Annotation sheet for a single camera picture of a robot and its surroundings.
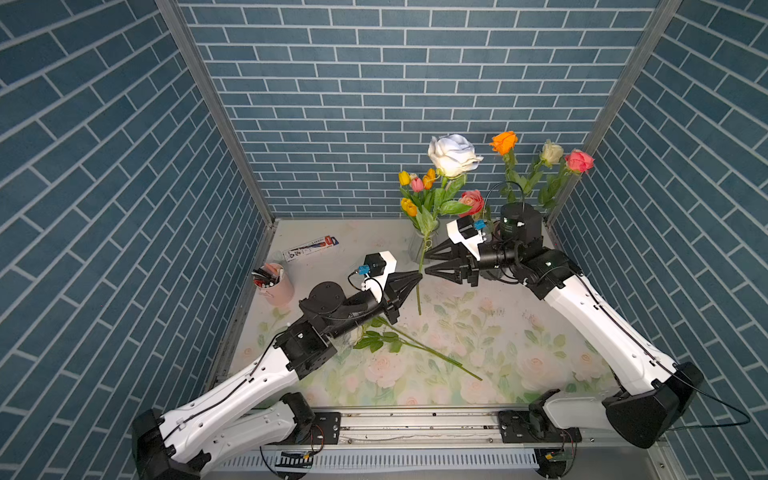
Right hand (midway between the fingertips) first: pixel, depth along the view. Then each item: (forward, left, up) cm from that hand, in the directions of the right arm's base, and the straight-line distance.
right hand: (432, 263), depth 61 cm
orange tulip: (+41, 0, -7) cm, 41 cm away
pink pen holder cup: (+9, +46, -26) cm, 54 cm away
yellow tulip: (+35, +8, -5) cm, 36 cm away
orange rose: (+1, +11, -38) cm, 39 cm away
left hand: (-5, +1, +1) cm, 5 cm away
